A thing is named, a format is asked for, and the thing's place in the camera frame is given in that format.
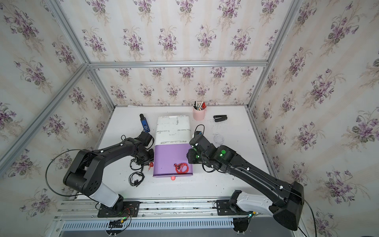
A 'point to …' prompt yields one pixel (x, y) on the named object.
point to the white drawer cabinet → (172, 130)
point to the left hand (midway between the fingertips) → (155, 162)
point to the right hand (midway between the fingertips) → (190, 156)
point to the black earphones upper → (133, 160)
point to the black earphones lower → (131, 180)
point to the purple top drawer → (166, 155)
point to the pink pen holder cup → (199, 115)
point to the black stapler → (222, 118)
